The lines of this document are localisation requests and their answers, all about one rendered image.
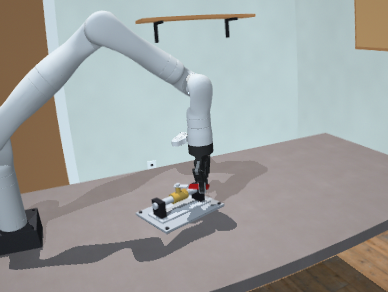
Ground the ball valve with red lever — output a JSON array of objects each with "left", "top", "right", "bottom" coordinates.
[{"left": 148, "top": 182, "right": 211, "bottom": 224}]

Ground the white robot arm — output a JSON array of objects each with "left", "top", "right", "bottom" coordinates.
[{"left": 0, "top": 11, "right": 213, "bottom": 232}]

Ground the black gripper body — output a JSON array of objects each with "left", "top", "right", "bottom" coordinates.
[{"left": 188, "top": 143, "right": 213, "bottom": 172}]

